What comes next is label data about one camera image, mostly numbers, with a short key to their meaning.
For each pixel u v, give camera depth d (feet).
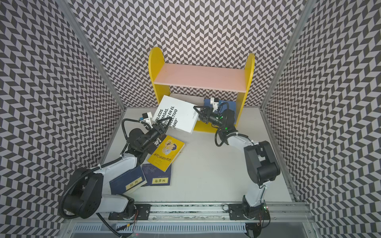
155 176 2.71
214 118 2.43
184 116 2.47
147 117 2.37
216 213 2.43
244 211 2.14
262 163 1.59
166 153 2.91
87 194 1.37
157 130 2.28
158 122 2.31
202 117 2.40
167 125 2.35
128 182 2.57
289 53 2.71
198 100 3.22
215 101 2.53
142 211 2.39
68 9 2.37
